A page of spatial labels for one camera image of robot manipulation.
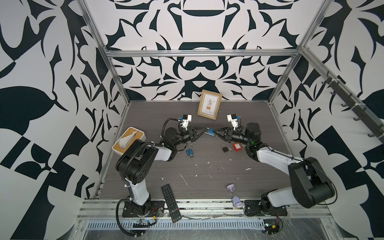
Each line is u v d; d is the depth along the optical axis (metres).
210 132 0.78
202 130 0.79
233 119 0.77
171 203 0.75
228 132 0.72
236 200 0.75
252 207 0.74
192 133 0.74
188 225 0.87
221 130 0.77
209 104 1.07
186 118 0.79
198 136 0.77
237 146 0.93
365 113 0.55
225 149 0.95
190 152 0.92
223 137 0.74
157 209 0.74
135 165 0.48
